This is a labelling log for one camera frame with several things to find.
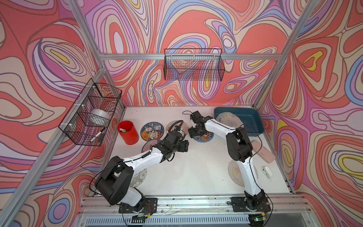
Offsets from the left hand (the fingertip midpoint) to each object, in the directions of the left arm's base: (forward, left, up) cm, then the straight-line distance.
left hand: (185, 143), depth 87 cm
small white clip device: (-16, -48, -7) cm, 51 cm away
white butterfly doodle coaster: (+24, -35, -6) cm, 43 cm away
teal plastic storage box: (+24, -54, -10) cm, 60 cm away
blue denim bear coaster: (+9, -14, -8) cm, 18 cm away
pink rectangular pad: (-4, -52, -7) cm, 52 cm away
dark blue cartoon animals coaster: (+16, +25, -9) cm, 31 cm away
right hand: (+12, -8, -10) cm, 17 cm away
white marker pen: (-6, +47, +16) cm, 50 cm away
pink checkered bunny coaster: (0, +4, +18) cm, 19 cm away
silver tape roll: (0, +43, +24) cm, 50 cm away
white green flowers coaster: (-19, +28, -9) cm, 35 cm away
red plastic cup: (+5, +36, +4) cm, 37 cm away
